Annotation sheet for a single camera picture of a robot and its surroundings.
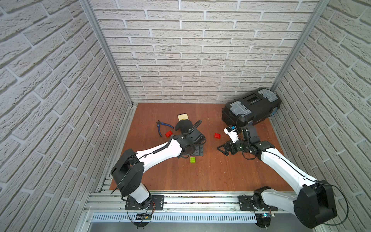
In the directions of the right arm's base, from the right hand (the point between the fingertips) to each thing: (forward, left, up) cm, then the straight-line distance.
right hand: (225, 145), depth 83 cm
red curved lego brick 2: (+17, +35, -11) cm, 40 cm away
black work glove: (+23, +24, -9) cm, 34 cm away
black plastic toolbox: (+22, -20, +6) cm, 30 cm away
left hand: (-1, +16, -3) cm, 17 cm away
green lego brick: (-4, +19, -10) cm, 22 cm away
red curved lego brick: (+14, 0, -11) cm, 18 cm away
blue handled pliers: (+27, +43, -10) cm, 52 cm away
